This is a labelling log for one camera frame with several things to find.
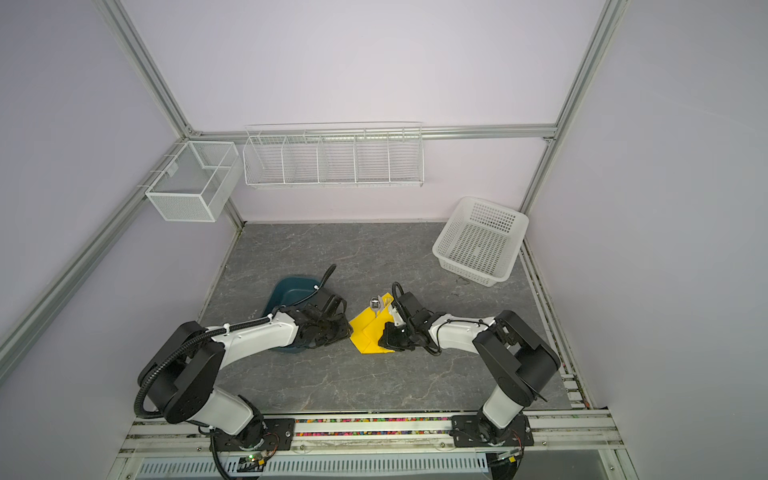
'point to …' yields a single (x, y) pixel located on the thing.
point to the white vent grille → (209, 466)
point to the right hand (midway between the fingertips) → (379, 345)
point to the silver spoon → (375, 303)
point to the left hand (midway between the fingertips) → (350, 335)
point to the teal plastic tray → (286, 290)
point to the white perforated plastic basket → (481, 239)
